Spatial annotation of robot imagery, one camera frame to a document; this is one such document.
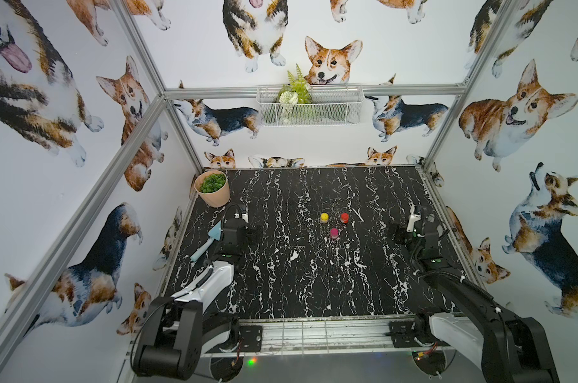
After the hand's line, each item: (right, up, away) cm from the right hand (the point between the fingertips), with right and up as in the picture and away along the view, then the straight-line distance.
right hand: (401, 219), depth 86 cm
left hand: (-56, 0, +3) cm, 56 cm away
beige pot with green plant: (-73, +11, +14) cm, 76 cm away
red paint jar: (-18, -3, +14) cm, 23 cm away
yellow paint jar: (-27, -3, +14) cm, 30 cm away
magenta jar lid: (-23, -7, +11) cm, 26 cm away
